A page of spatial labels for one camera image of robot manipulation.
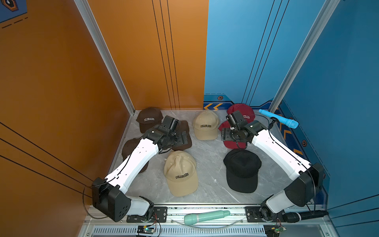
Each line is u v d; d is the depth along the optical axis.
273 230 0.70
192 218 0.69
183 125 1.01
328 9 0.70
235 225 0.71
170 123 0.59
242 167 0.81
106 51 0.85
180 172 0.80
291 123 0.81
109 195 0.38
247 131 0.54
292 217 0.69
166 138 0.55
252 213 0.73
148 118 1.06
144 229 0.71
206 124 1.02
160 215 0.74
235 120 0.60
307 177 0.41
